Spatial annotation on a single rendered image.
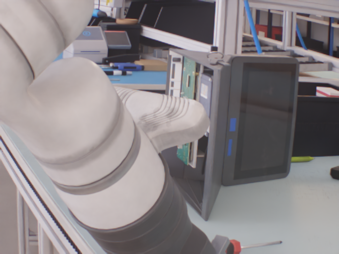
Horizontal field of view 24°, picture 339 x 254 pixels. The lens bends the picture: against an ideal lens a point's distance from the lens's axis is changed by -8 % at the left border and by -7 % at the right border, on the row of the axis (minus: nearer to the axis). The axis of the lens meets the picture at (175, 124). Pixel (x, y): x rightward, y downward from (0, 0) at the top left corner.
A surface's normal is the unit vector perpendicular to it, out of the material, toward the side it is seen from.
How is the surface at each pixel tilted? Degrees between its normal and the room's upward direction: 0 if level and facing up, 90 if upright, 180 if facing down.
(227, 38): 90
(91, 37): 29
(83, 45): 40
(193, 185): 0
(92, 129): 101
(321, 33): 90
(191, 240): 76
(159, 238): 108
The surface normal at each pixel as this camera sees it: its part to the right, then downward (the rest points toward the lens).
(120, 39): 0.25, -0.72
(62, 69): -0.22, -0.75
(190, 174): -0.29, 0.16
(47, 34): 0.65, 0.33
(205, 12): 0.35, 0.20
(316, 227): 0.07, -0.98
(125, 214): 0.35, 0.63
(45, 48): 0.73, 0.49
